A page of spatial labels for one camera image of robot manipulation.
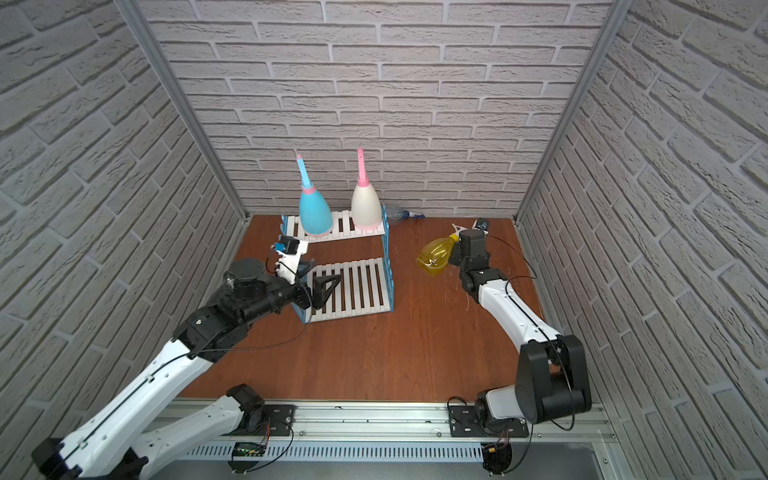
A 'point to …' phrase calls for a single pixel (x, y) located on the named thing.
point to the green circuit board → (249, 449)
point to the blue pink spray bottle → (315, 219)
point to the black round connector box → (496, 457)
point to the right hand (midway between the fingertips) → (455, 242)
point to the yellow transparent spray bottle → (434, 255)
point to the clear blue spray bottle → (396, 212)
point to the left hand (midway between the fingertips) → (323, 262)
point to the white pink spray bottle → (366, 212)
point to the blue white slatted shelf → (366, 286)
